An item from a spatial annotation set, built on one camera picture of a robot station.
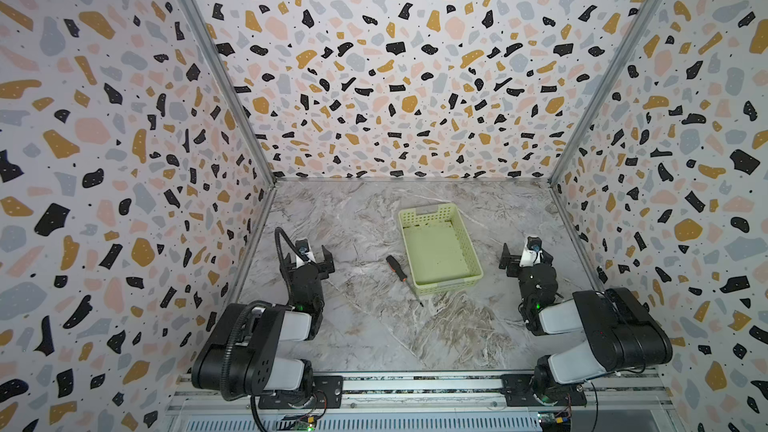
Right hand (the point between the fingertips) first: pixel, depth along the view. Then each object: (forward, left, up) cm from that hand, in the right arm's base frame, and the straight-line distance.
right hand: (521, 240), depth 89 cm
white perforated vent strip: (-44, +42, -11) cm, 62 cm away
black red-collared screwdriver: (-4, +37, -10) cm, 39 cm away
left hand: (-4, +64, +1) cm, 64 cm away
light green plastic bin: (+4, +23, -12) cm, 27 cm away
